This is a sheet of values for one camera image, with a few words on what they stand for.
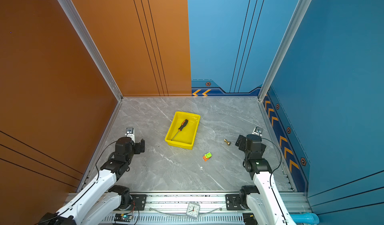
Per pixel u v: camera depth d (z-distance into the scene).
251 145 0.60
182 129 0.99
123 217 0.71
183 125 1.01
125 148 0.63
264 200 0.44
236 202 0.72
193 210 0.70
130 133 0.72
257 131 0.69
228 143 0.92
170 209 0.73
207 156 0.87
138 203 0.74
